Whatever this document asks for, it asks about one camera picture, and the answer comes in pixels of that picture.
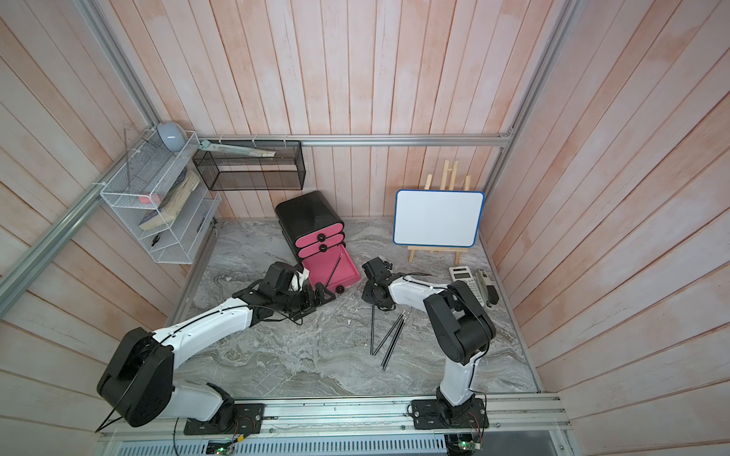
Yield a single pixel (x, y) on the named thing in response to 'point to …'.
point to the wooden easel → (443, 182)
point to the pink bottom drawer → (319, 267)
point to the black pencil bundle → (384, 362)
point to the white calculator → (463, 274)
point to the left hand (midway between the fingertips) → (325, 306)
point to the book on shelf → (173, 202)
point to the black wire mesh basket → (222, 171)
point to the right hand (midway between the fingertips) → (370, 296)
